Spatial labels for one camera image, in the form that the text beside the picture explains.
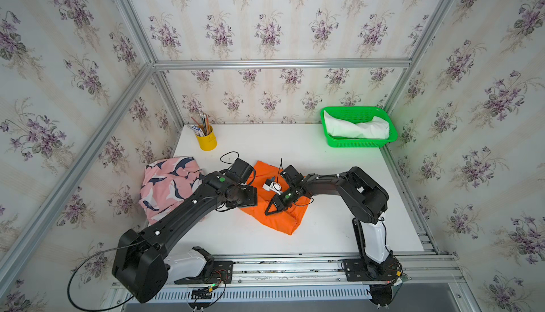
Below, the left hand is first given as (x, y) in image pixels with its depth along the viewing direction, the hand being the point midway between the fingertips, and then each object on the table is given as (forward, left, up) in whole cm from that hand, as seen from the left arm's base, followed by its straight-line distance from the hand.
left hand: (256, 202), depth 79 cm
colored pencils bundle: (+39, +27, 0) cm, 48 cm away
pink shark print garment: (+13, +40, -7) cm, 42 cm away
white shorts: (+41, -60, -2) cm, 73 cm away
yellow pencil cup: (+34, +26, -6) cm, 43 cm away
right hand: (0, -5, -10) cm, 12 cm away
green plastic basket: (+52, -54, -2) cm, 74 cm away
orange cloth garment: (-5, -13, -7) cm, 15 cm away
